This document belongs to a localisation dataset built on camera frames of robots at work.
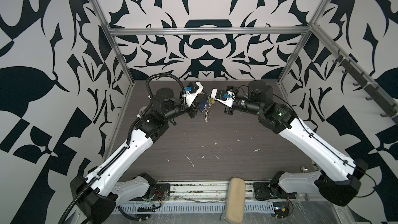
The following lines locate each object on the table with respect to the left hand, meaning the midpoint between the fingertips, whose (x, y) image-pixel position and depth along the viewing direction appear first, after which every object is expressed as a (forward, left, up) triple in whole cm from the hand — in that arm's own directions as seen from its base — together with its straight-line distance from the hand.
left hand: (207, 91), depth 63 cm
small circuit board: (-37, -33, -40) cm, 63 cm away
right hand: (-2, -2, +1) cm, 3 cm away
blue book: (-3, +2, -5) cm, 6 cm away
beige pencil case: (-36, -11, -35) cm, 52 cm away
